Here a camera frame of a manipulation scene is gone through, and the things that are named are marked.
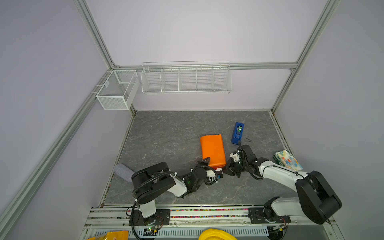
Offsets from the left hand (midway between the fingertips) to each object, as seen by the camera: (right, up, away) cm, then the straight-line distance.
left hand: (209, 163), depth 87 cm
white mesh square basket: (-59, +45, +10) cm, 75 cm away
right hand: (+6, -4, -3) cm, 8 cm away
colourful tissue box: (+45, +3, 0) cm, 45 cm away
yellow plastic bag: (-41, -28, -19) cm, 53 cm away
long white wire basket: (-14, +54, +10) cm, 57 cm away
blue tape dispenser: (+20, +17, +12) cm, 29 cm away
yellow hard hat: (0, -26, -21) cm, 34 cm away
